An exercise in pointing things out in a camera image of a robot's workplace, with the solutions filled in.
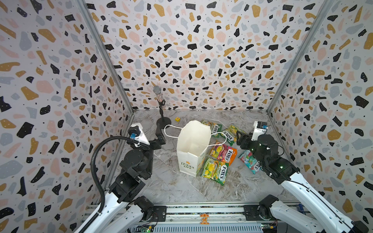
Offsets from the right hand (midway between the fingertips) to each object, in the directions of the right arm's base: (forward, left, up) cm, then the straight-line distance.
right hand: (241, 130), depth 71 cm
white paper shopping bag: (+10, +25, -25) cm, 37 cm away
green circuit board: (-38, +46, -29) cm, 66 cm away
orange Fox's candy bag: (+2, +4, -28) cm, 29 cm away
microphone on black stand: (+29, +48, -30) cm, 64 cm away
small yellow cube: (+32, +38, -28) cm, 57 cm away
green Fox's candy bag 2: (+23, +8, -29) cm, 38 cm away
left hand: (-6, +42, +11) cm, 44 cm away
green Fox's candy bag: (-9, +11, -28) cm, 31 cm away
